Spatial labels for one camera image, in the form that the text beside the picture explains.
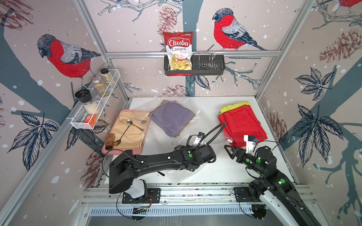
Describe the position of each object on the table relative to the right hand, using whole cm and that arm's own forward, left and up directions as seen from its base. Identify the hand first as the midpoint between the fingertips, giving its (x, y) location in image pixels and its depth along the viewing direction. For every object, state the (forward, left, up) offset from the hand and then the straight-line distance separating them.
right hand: (227, 146), depth 73 cm
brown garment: (+32, +18, -13) cm, 39 cm away
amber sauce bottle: (+7, +73, -13) cm, 74 cm away
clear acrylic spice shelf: (+3, +74, +16) cm, 76 cm away
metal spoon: (+25, +66, -15) cm, 72 cm away
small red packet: (+2, +66, +18) cm, 69 cm away
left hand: (+1, +14, -4) cm, 15 cm away
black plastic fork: (-10, +35, -18) cm, 41 cm away
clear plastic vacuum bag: (+25, +10, -11) cm, 29 cm away
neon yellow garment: (+33, -7, -5) cm, 34 cm away
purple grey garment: (+27, +34, -11) cm, 44 cm away
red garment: (+20, -13, -4) cm, 24 cm away
